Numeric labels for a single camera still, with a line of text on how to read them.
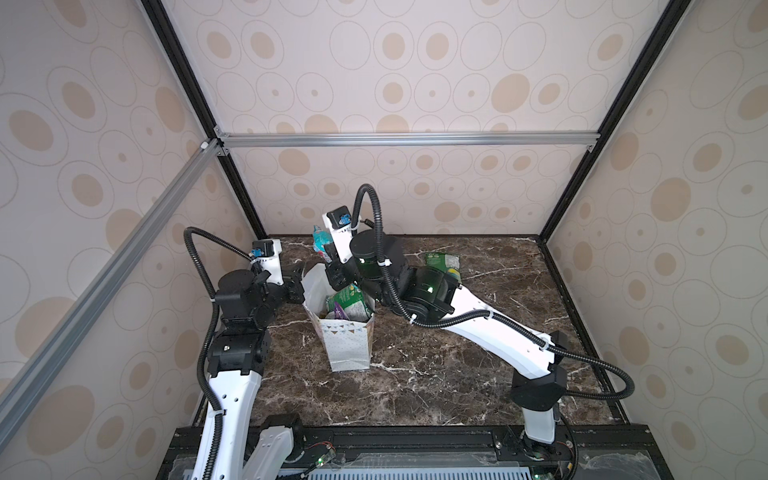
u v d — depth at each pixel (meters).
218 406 0.42
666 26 0.70
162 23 0.69
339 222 0.48
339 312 0.76
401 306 0.42
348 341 0.73
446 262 1.09
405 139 0.94
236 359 0.46
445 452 0.73
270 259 0.56
